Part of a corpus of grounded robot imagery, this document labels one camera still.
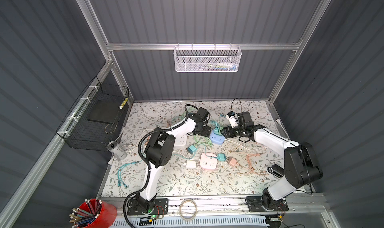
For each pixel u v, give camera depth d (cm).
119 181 82
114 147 81
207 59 124
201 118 79
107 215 72
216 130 94
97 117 72
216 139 96
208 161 86
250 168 87
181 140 95
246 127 71
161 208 72
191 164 85
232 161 87
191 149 91
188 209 74
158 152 56
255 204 74
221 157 89
